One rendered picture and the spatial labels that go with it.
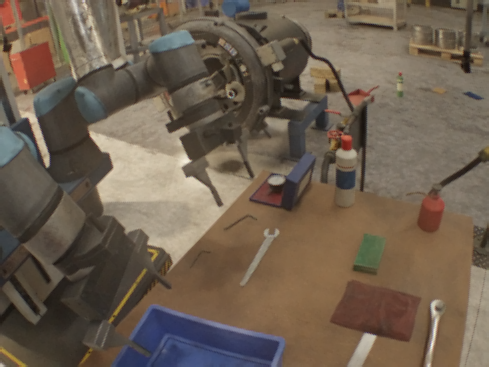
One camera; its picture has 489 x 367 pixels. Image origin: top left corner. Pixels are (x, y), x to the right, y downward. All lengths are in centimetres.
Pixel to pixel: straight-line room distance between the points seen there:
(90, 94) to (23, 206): 38
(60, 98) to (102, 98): 28
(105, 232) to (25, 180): 11
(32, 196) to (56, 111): 62
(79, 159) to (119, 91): 35
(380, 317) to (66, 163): 92
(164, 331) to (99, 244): 49
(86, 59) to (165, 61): 18
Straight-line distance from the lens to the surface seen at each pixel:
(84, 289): 44
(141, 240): 53
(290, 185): 107
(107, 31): 102
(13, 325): 136
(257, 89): 180
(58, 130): 101
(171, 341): 85
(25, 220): 41
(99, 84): 74
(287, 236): 104
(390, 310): 85
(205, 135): 67
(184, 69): 69
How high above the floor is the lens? 117
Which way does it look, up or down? 33 degrees down
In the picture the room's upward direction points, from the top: 8 degrees counter-clockwise
